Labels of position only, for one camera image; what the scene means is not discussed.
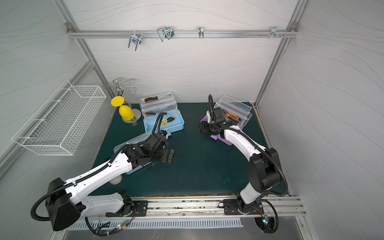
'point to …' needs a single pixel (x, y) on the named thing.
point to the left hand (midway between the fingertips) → (164, 152)
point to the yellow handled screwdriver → (171, 119)
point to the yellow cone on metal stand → (128, 114)
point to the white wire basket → (58, 127)
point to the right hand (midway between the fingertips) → (202, 127)
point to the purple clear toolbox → (243, 112)
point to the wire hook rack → (120, 87)
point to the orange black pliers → (231, 116)
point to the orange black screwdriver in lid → (154, 98)
